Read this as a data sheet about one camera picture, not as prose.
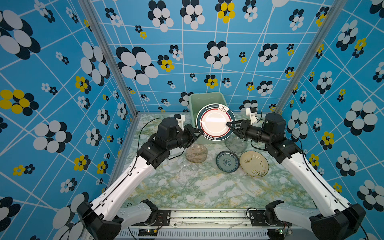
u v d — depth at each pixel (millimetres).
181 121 619
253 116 637
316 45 806
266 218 718
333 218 365
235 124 654
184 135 584
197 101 1102
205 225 723
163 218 727
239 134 609
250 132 601
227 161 935
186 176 882
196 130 652
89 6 687
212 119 685
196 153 980
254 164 912
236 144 1012
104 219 372
